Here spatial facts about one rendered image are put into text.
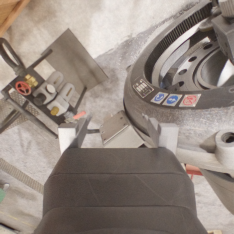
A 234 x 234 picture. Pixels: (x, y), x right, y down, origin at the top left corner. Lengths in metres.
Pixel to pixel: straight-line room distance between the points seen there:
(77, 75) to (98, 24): 0.40
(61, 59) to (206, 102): 1.12
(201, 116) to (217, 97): 0.04
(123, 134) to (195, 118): 0.21
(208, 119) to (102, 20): 0.96
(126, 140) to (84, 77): 0.91
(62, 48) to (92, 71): 0.26
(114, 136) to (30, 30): 1.04
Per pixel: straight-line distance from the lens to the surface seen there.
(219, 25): 0.40
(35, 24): 1.31
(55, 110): 0.91
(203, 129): 0.30
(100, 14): 1.15
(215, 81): 0.76
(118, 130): 0.45
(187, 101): 0.34
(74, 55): 1.25
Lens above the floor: 1.11
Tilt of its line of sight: 49 degrees down
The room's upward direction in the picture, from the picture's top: 171 degrees counter-clockwise
